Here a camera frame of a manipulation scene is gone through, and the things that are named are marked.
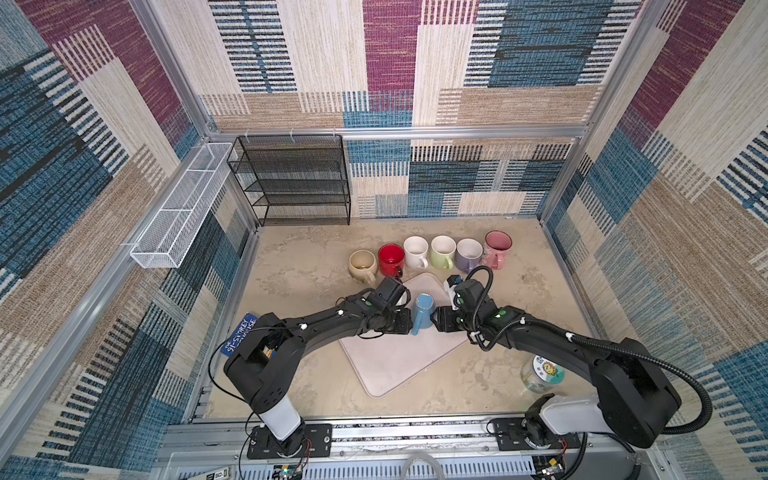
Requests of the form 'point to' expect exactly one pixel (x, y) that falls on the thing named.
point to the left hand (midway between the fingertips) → (412, 322)
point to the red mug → (391, 260)
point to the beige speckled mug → (362, 265)
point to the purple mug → (468, 254)
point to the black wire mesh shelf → (294, 179)
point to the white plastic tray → (384, 362)
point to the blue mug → (422, 312)
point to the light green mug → (442, 250)
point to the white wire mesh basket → (176, 229)
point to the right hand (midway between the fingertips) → (441, 320)
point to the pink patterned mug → (497, 244)
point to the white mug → (415, 251)
